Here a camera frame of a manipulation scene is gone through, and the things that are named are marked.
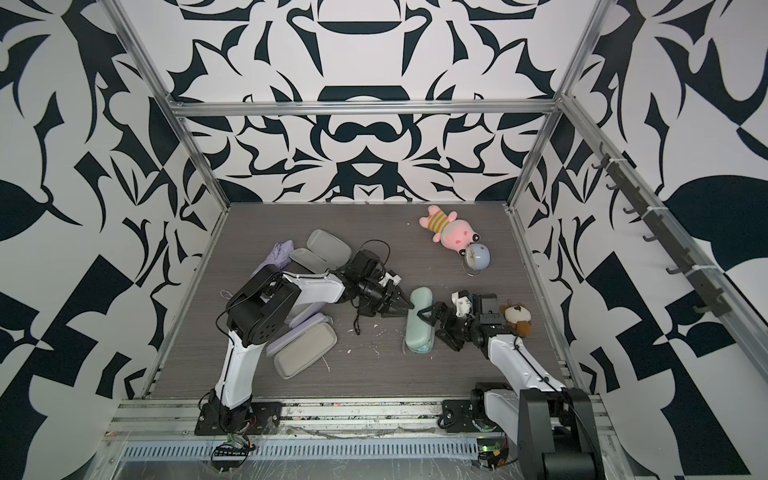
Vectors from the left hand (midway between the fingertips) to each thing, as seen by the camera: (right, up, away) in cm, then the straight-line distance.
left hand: (413, 306), depth 86 cm
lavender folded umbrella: (-42, +14, +13) cm, 46 cm away
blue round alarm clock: (+21, +13, +10) cm, 27 cm away
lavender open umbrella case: (-29, -8, -2) cm, 30 cm away
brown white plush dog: (+31, -4, +3) cm, 32 cm away
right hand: (+4, -3, -1) cm, 5 cm away
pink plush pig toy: (+16, +20, +17) cm, 31 cm away
